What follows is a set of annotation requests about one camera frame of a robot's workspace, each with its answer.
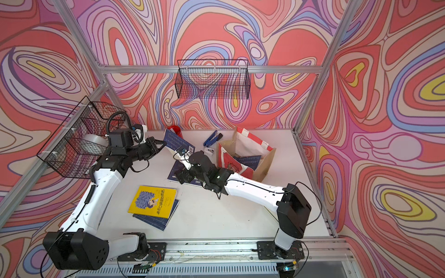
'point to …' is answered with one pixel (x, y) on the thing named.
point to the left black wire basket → (76, 146)
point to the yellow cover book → (153, 201)
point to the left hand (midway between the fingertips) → (167, 143)
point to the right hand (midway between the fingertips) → (184, 167)
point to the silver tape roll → (95, 143)
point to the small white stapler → (208, 151)
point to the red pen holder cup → (177, 130)
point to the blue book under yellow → (159, 222)
